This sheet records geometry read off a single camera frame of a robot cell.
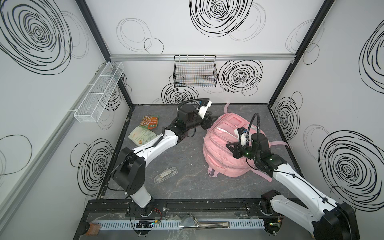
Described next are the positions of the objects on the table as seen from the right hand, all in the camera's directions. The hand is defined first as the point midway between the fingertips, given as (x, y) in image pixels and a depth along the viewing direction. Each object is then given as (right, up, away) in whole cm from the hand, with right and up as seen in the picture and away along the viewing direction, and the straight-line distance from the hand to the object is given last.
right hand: (226, 146), depth 78 cm
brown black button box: (-61, -32, -15) cm, 71 cm away
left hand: (-5, +16, -1) cm, 17 cm away
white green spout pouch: (-53, +3, +21) cm, 57 cm away
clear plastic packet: (-33, -17, +5) cm, 37 cm away
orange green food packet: (-50, +12, +31) cm, 60 cm away
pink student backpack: (+1, +8, +8) cm, 11 cm away
